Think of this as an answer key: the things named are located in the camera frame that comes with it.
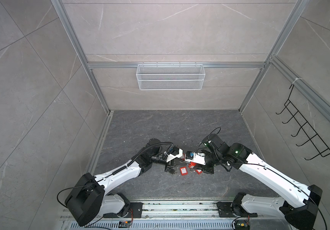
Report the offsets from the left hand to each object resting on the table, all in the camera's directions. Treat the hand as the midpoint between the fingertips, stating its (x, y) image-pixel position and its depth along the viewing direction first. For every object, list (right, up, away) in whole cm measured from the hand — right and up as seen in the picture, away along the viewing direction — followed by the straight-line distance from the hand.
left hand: (185, 161), depth 71 cm
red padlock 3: (-2, +3, -8) cm, 9 cm away
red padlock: (+3, -1, -3) cm, 4 cm away
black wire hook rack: (+57, +11, -8) cm, 59 cm away
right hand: (+5, -1, +1) cm, 5 cm away
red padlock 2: (+1, -10, +15) cm, 18 cm away
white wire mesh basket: (-7, +52, +30) cm, 61 cm away
